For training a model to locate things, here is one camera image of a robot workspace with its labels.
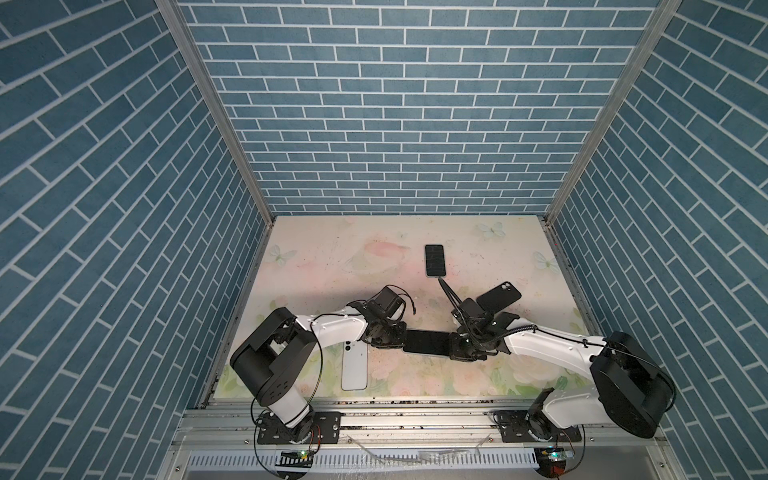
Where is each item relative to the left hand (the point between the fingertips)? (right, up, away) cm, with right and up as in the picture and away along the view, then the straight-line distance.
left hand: (408, 345), depth 87 cm
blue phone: (+11, +24, +24) cm, 36 cm away
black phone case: (+31, +12, +12) cm, 35 cm away
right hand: (+11, -2, -2) cm, 11 cm away
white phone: (-16, -6, -2) cm, 17 cm away
